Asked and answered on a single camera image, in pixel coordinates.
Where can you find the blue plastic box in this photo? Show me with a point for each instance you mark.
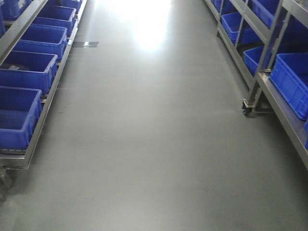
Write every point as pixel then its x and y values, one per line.
pixel 306 143

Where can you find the blue plastic bin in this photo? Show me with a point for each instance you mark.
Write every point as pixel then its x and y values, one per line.
pixel 291 81
pixel 294 36

